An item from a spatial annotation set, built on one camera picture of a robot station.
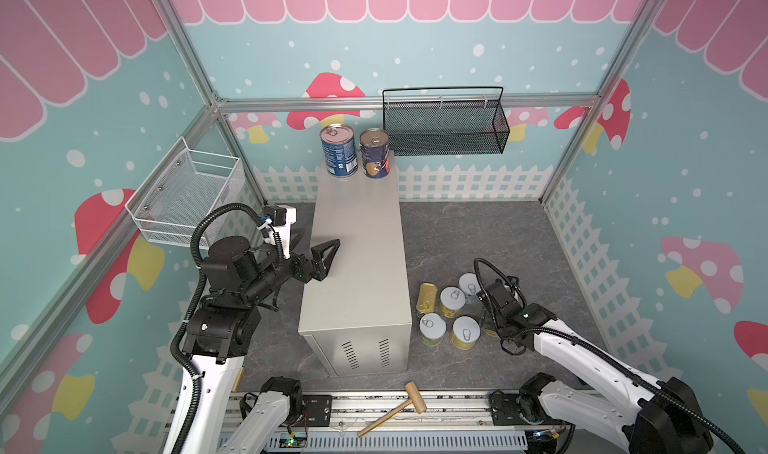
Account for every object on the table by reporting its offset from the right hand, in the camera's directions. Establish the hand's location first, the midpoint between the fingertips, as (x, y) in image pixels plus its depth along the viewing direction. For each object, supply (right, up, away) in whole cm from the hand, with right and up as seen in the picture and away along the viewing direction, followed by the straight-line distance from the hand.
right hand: (493, 315), depth 84 cm
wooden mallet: (-23, -19, -9) cm, 31 cm away
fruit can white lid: (-11, +3, +3) cm, 12 cm away
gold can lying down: (-18, +4, +7) cm, 20 cm away
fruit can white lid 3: (-9, -4, -3) cm, 10 cm away
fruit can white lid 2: (-18, -3, -2) cm, 18 cm away
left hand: (-44, +21, -22) cm, 53 cm away
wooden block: (-70, -16, -6) cm, 72 cm away
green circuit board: (-52, -27, -12) cm, 60 cm away
